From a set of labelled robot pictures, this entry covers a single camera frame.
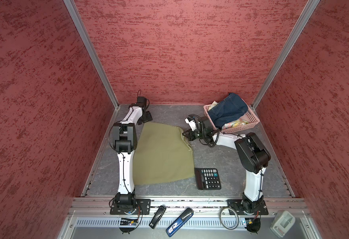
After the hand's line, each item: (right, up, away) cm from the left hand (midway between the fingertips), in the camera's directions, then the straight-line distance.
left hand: (146, 122), depth 106 cm
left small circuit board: (-2, -49, -34) cm, 60 cm away
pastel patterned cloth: (+65, 0, -6) cm, 65 cm away
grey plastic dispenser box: (+73, -47, -38) cm, 95 cm away
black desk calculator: (+40, -31, -25) cm, 57 cm away
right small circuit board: (+60, -49, -36) cm, 86 cm away
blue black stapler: (+25, -45, -40) cm, 65 cm away
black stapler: (+14, -45, -37) cm, 60 cm away
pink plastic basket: (+78, +4, +3) cm, 78 cm away
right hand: (+27, -9, -11) cm, 30 cm away
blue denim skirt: (+60, +9, +1) cm, 61 cm away
